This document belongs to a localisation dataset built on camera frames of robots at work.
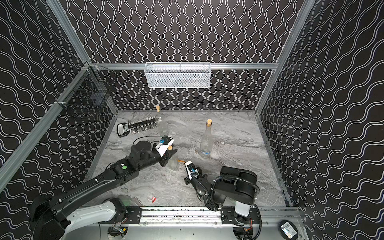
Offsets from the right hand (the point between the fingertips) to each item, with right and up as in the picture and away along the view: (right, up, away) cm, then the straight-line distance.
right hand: (187, 163), depth 82 cm
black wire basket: (-64, +45, +15) cm, 80 cm away
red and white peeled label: (-18, -19, -2) cm, 26 cm away
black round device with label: (+48, -28, -12) cm, 57 cm away
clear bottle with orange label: (-7, 0, -2) cm, 7 cm away
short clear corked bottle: (-20, +22, +28) cm, 41 cm away
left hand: (-4, +9, -11) cm, 15 cm away
